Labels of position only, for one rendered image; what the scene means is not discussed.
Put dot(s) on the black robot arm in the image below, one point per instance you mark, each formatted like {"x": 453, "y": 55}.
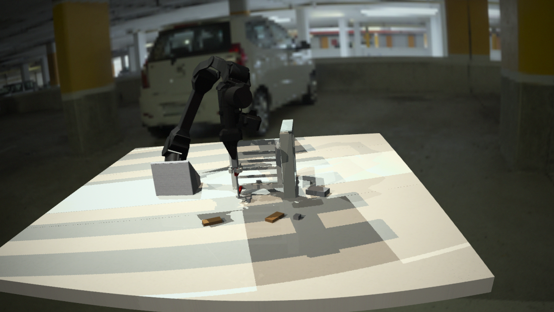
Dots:
{"x": 234, "y": 91}

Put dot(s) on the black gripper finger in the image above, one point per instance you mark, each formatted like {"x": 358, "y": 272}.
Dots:
{"x": 231, "y": 147}

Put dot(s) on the brown rectangular block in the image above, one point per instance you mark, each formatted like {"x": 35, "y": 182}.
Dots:
{"x": 274, "y": 217}
{"x": 211, "y": 221}

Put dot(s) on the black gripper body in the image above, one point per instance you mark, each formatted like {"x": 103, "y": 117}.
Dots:
{"x": 229, "y": 117}

